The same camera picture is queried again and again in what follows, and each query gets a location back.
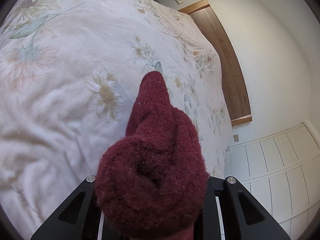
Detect white wardrobe with panel doors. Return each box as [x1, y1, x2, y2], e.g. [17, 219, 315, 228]
[226, 121, 319, 239]

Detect wooden bed headboard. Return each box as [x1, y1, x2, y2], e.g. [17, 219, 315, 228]
[179, 0, 253, 126]

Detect floral pink bed duvet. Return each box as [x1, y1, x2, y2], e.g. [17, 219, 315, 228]
[1, 0, 232, 239]

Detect dark red knitted sweater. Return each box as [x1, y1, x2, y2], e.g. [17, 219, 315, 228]
[95, 71, 209, 239]

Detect right wall switch plate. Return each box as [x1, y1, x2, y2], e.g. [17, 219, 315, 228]
[233, 134, 239, 142]

